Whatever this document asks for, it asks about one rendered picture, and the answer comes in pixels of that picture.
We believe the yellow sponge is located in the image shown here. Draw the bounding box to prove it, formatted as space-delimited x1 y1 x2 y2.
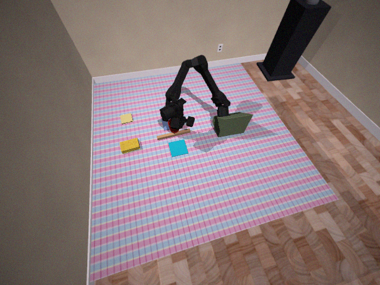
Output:
120 138 140 154

